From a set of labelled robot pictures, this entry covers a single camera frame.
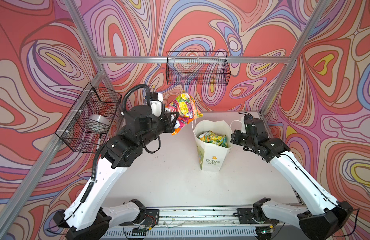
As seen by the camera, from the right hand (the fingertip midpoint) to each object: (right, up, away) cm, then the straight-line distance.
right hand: (232, 138), depth 76 cm
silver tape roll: (-67, +10, -2) cm, 67 cm away
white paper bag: (-10, -10, +1) cm, 14 cm away
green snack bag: (-11, 0, +5) cm, 12 cm away
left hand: (-26, +11, -19) cm, 34 cm away
